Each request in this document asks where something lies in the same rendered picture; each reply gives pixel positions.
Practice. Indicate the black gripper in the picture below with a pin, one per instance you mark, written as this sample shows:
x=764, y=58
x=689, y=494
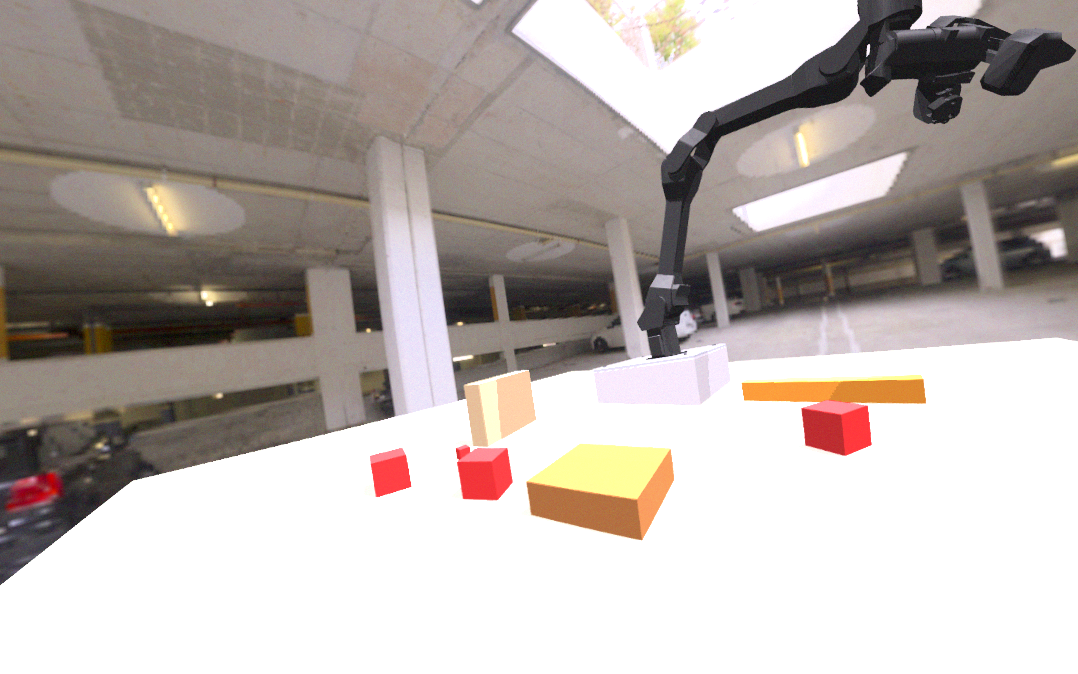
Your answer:
x=1015, y=59

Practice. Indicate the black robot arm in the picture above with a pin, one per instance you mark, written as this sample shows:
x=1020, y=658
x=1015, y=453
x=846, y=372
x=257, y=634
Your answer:
x=896, y=52

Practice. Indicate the orange square block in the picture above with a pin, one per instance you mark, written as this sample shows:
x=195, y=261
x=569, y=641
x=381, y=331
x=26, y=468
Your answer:
x=608, y=488

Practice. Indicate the orange flat board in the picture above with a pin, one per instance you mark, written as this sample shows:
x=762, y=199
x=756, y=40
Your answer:
x=904, y=389

